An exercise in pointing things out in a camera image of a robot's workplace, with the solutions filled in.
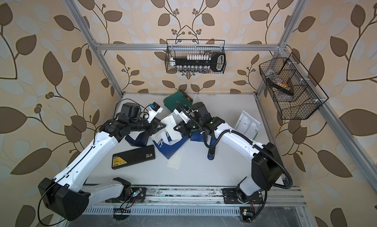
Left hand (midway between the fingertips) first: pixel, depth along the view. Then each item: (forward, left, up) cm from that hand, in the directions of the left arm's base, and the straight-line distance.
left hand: (160, 121), depth 74 cm
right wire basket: (+12, -68, +10) cm, 70 cm away
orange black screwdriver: (+37, -11, -19) cm, 43 cm away
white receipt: (-11, -6, -26) cm, 29 cm away
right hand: (-1, -7, -5) cm, 8 cm away
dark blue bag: (-1, +15, -20) cm, 25 cm away
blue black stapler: (-6, -28, -22) cm, 36 cm away
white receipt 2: (0, -5, -1) cm, 5 cm away
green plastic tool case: (+35, +2, -24) cm, 43 cm away
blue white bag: (-9, -3, -11) cm, 15 cm away
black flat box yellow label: (-9, +20, -24) cm, 33 cm away
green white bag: (+2, -47, -7) cm, 47 cm away
